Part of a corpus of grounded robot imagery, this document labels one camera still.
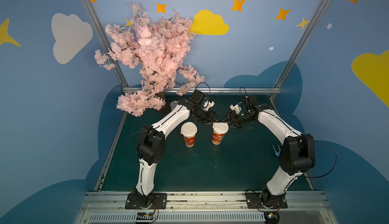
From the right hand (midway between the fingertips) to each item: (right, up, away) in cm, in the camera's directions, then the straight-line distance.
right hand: (226, 121), depth 87 cm
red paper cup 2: (-5, -10, +1) cm, 11 cm away
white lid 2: (-4, -3, -4) cm, 7 cm away
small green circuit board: (-42, -45, -14) cm, 63 cm away
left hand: (-5, +1, -2) cm, 5 cm away
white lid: (-22, -4, -5) cm, 23 cm away
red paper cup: (-21, -12, +1) cm, 25 cm away
